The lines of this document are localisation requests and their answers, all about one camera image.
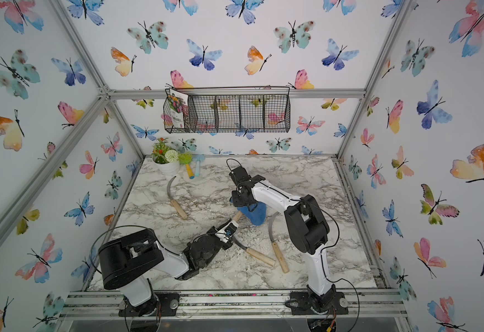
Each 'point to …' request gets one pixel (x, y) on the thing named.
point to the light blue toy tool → (198, 158)
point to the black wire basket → (234, 109)
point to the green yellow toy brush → (186, 158)
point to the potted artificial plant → (165, 158)
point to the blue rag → (256, 211)
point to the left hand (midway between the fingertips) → (232, 220)
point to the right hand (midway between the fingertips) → (241, 198)
